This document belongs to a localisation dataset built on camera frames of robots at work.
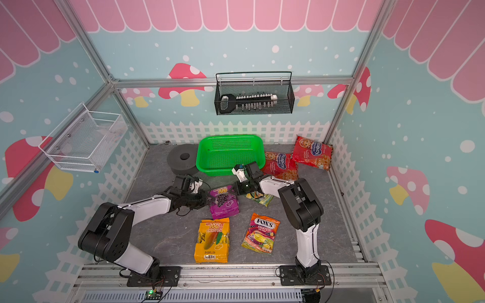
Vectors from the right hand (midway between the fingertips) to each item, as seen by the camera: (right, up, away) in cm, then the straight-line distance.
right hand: (231, 190), depth 95 cm
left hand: (-8, -5, -4) cm, 11 cm away
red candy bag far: (+48, +19, +16) cm, 54 cm away
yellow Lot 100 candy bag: (-6, -19, -16) cm, 26 cm away
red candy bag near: (+27, +13, +11) cm, 32 cm away
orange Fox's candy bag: (+14, -17, -11) cm, 25 cm away
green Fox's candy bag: (+17, -5, -1) cm, 18 cm away
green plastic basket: (-10, +18, +21) cm, 30 cm away
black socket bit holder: (0, +42, -5) cm, 43 cm away
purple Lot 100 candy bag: (-3, -5, -6) cm, 8 cm away
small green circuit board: (-28, -37, -22) cm, 52 cm away
